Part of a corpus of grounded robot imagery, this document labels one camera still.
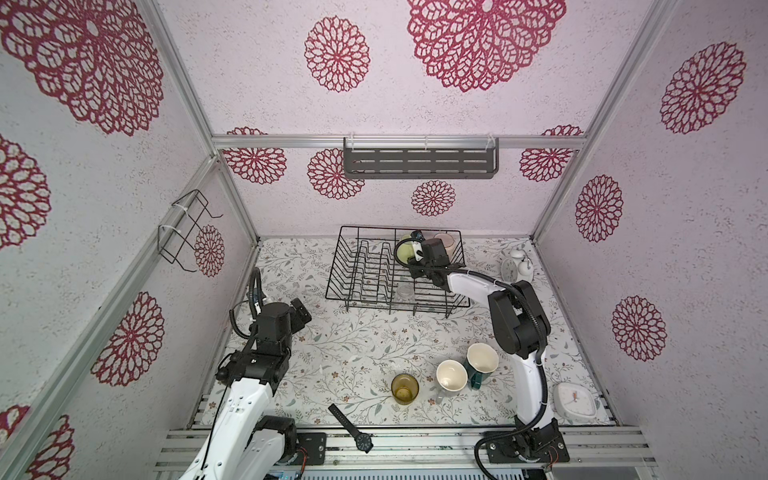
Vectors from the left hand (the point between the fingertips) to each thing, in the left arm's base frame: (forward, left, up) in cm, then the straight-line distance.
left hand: (285, 313), depth 81 cm
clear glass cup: (+14, -34, -11) cm, 39 cm away
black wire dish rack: (+25, -21, -15) cm, 36 cm away
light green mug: (+28, -35, -6) cm, 45 cm away
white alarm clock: (+19, -71, -6) cm, 74 cm away
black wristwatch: (-28, -21, -15) cm, 38 cm away
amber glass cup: (-15, -32, -16) cm, 39 cm away
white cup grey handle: (-14, -45, -11) cm, 48 cm away
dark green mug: (-10, -54, -11) cm, 56 cm away
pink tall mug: (+27, -49, -2) cm, 56 cm away
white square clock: (-21, -76, -13) cm, 80 cm away
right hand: (+27, -38, -6) cm, 47 cm away
